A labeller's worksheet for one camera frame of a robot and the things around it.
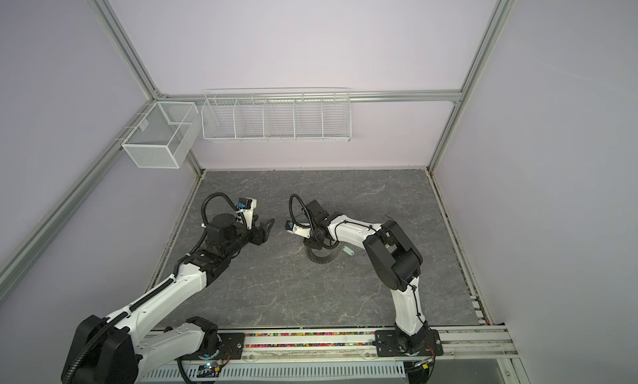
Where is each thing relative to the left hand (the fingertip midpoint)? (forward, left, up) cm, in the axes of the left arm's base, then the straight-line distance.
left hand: (266, 220), depth 82 cm
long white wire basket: (+42, -3, +13) cm, 44 cm away
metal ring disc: (-5, -22, -18) cm, 29 cm away
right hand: (+2, -14, -16) cm, 21 cm away
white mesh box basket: (+38, +42, +6) cm, 58 cm away
